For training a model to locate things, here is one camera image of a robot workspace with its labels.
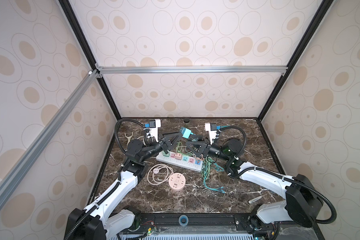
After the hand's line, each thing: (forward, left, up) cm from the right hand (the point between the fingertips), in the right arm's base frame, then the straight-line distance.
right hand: (187, 144), depth 63 cm
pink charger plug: (+10, +5, -28) cm, 30 cm away
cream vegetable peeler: (+27, +40, -31) cm, 58 cm away
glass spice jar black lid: (+38, 0, -24) cm, 45 cm away
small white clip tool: (-13, -36, -35) cm, 52 cm away
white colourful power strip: (+9, +4, -30) cm, 32 cm away
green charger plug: (+13, +12, -30) cm, 34 cm away
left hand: (+1, +1, +4) cm, 4 cm away
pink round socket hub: (-4, +6, -32) cm, 32 cm away
